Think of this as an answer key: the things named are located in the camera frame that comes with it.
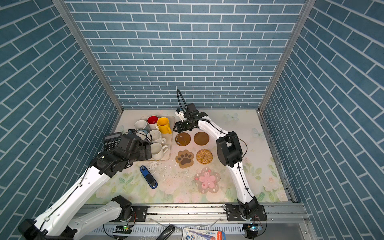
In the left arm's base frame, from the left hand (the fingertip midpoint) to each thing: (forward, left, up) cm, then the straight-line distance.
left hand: (144, 150), depth 76 cm
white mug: (+4, -5, -9) cm, 11 cm away
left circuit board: (-31, +8, -22) cm, 39 cm away
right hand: (+22, -13, -8) cm, 27 cm away
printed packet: (-34, -27, -18) cm, 47 cm away
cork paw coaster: (+4, -20, -19) cm, 28 cm away
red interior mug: (+32, +5, -15) cm, 36 cm away
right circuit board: (-32, -53, -20) cm, 65 cm away
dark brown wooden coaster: (+19, -31, -18) cm, 40 cm away
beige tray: (+18, -8, -19) cm, 27 cm away
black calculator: (+17, +30, -18) cm, 39 cm away
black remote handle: (-32, -14, -15) cm, 38 cm away
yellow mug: (+29, -3, -13) cm, 32 cm away
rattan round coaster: (+5, -32, -18) cm, 37 cm away
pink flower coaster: (-10, -33, -19) cm, 39 cm away
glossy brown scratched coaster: (+19, -17, -18) cm, 31 cm away
